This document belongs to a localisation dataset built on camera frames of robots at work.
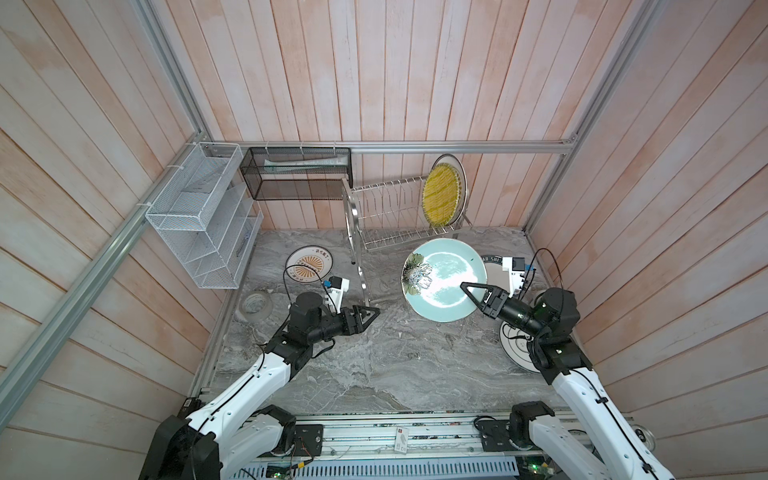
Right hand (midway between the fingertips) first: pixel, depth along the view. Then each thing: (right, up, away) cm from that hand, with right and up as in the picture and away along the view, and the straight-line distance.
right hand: (462, 288), depth 68 cm
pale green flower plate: (-7, +3, +1) cm, 8 cm away
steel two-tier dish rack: (-16, +25, +46) cm, 55 cm away
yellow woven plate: (-2, +25, +15) cm, 29 cm away
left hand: (-21, -9, +7) cm, 24 cm away
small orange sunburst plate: (-43, +7, +43) cm, 61 cm away
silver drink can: (+37, -31, -6) cm, 49 cm away
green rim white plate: (+7, +3, -2) cm, 8 cm away
